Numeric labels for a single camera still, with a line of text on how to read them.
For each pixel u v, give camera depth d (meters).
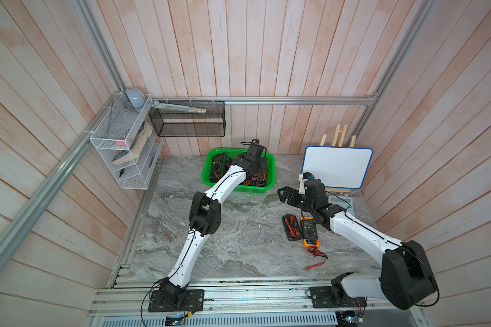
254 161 0.78
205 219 0.63
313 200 0.66
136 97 0.83
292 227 0.88
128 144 0.72
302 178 0.79
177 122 1.07
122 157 0.80
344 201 0.99
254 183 1.04
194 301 0.73
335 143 0.88
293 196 0.76
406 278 0.41
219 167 1.04
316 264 0.82
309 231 0.88
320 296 0.73
